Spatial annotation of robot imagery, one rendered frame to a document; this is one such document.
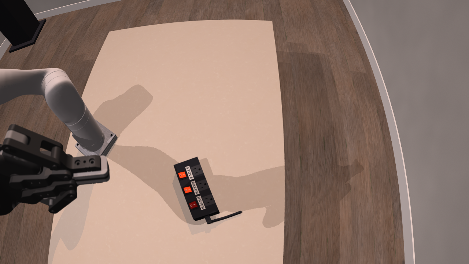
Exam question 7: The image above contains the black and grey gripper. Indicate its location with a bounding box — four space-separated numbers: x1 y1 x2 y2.
0 124 110 216

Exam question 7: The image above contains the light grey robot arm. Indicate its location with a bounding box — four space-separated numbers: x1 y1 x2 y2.
0 68 105 152

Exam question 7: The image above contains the black power strip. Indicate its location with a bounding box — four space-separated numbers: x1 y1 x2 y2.
174 157 242 224

